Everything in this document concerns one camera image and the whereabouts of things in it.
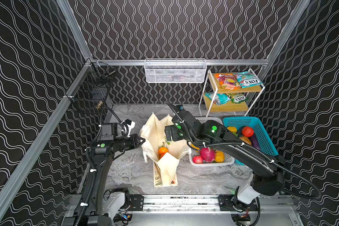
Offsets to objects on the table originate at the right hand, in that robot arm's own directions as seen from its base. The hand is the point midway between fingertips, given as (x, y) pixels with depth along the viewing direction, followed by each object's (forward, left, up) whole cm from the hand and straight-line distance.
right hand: (172, 129), depth 68 cm
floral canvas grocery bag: (+4, +12, -12) cm, 17 cm away
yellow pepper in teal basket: (+20, -42, -27) cm, 54 cm away
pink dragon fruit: (-2, -21, -23) cm, 31 cm away
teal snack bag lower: (+36, -33, -12) cm, 51 cm away
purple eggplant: (+10, -55, -29) cm, 63 cm away
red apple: (-4, -15, -25) cm, 30 cm away
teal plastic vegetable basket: (+8, -59, -26) cm, 65 cm away
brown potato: (+11, -49, -28) cm, 57 cm away
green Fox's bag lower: (+37, -45, -13) cm, 60 cm away
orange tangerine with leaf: (+2, +7, -24) cm, 25 cm away
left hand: (-3, +13, -6) cm, 14 cm away
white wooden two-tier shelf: (+32, -24, +2) cm, 40 cm away
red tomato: (+16, -50, -24) cm, 57 cm away
